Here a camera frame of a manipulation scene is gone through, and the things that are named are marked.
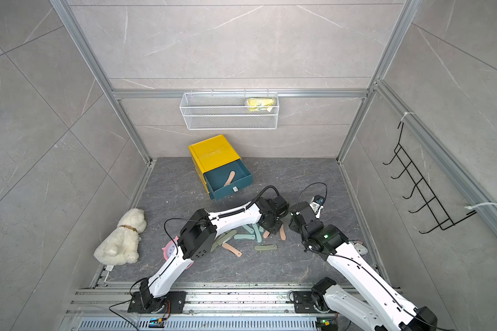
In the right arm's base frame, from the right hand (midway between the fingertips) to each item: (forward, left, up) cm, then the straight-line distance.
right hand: (301, 218), depth 77 cm
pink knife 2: (-6, +28, -16) cm, 33 cm away
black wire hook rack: (-2, -38, +15) cm, 41 cm away
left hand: (+5, +8, -15) cm, 18 cm away
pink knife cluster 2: (+1, +5, -16) cm, 17 cm away
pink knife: (+21, +28, 0) cm, 35 cm away
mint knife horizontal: (0, +25, -16) cm, 30 cm away
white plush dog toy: (-7, +71, -8) cm, 72 cm away
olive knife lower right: (-5, +13, -16) cm, 22 cm away
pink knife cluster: (+1, +13, -16) cm, 20 cm away
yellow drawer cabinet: (+31, +37, +5) cm, 48 cm away
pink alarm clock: (-6, +53, -13) cm, 55 cm away
